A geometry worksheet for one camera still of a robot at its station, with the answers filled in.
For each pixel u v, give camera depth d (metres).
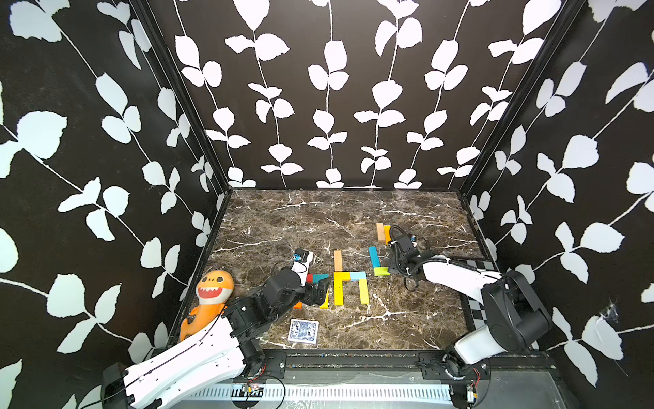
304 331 0.78
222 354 0.60
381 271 0.93
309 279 0.64
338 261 0.95
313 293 0.63
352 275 0.93
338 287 0.90
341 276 0.91
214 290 0.80
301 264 0.67
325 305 0.85
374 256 0.98
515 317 0.45
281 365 0.73
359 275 0.93
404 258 0.71
